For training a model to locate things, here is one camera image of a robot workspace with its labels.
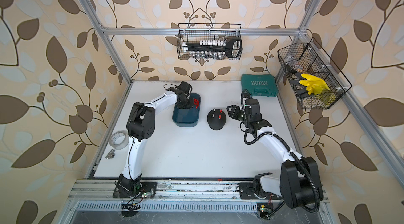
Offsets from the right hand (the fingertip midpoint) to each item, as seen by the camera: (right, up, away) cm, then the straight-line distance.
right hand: (230, 108), depth 86 cm
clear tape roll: (-65, -19, +5) cm, 68 cm away
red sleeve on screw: (-6, -5, +1) cm, 7 cm away
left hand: (-25, +2, +17) cm, 30 cm away
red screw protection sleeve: (-8, -1, +5) cm, 9 cm away
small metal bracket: (-65, -25, -2) cm, 70 cm away
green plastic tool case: (+25, +15, +26) cm, 39 cm away
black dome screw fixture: (-8, -6, +4) cm, 11 cm away
